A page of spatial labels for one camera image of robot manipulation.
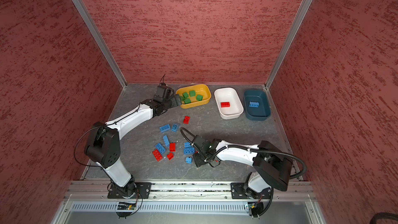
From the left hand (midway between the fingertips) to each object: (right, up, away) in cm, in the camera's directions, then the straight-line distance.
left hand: (174, 102), depth 92 cm
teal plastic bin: (+58, -8, +11) cm, 60 cm away
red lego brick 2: (+7, -11, +8) cm, 15 cm away
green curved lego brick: (+4, +6, +21) cm, 22 cm away
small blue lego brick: (+10, -31, -10) cm, 34 cm away
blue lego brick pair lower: (+9, -28, -5) cm, 30 cm away
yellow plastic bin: (+17, +9, +21) cm, 29 cm away
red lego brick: (+34, -2, +14) cm, 37 cm away
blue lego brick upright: (0, -16, +3) cm, 16 cm away
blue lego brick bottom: (-7, -26, -4) cm, 28 cm away
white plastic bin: (+37, +5, +20) cm, 43 cm away
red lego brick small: (-1, -30, -7) cm, 31 cm away
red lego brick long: (-8, -29, -8) cm, 31 cm away
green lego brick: (+9, +6, +21) cm, 24 cm away
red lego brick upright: (0, -26, -5) cm, 26 cm away
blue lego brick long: (-6, -16, +3) cm, 17 cm away
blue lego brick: (+54, -2, +14) cm, 56 cm away
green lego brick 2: (+15, +3, +18) cm, 24 cm away
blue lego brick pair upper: (+8, -25, -4) cm, 26 cm away
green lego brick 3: (+6, +1, +18) cm, 19 cm away
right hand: (+16, -33, -11) cm, 38 cm away
